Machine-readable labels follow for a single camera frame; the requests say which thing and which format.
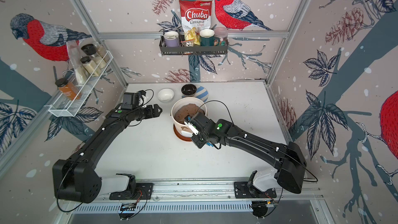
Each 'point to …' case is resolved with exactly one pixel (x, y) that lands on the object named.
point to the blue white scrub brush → (188, 130)
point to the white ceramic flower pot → (184, 107)
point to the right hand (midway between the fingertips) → (195, 135)
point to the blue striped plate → (202, 93)
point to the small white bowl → (166, 95)
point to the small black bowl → (188, 90)
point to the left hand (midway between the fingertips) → (157, 107)
